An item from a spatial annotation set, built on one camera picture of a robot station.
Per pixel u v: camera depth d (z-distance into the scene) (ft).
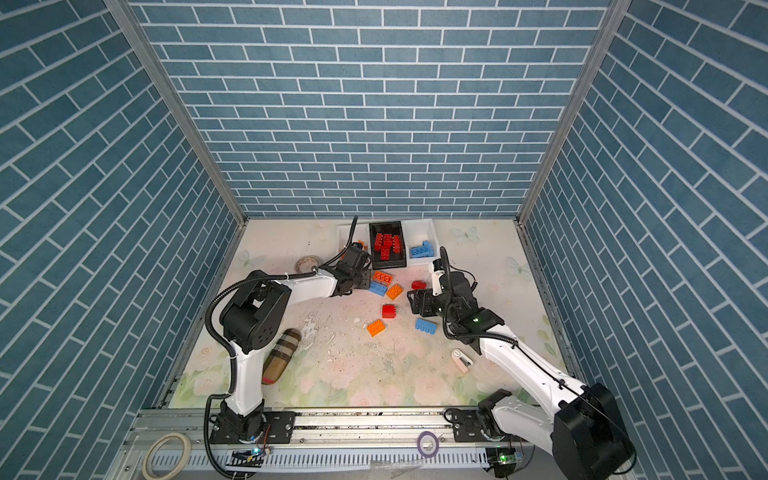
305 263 3.52
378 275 3.27
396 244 3.59
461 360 2.76
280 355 2.65
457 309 2.03
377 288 3.24
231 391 1.96
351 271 2.65
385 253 3.55
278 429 2.42
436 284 2.40
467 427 2.42
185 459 2.27
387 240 3.67
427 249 3.45
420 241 3.67
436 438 2.37
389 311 3.08
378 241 3.62
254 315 1.75
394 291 3.24
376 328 2.95
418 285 3.31
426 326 2.92
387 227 3.70
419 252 3.47
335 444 2.37
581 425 1.29
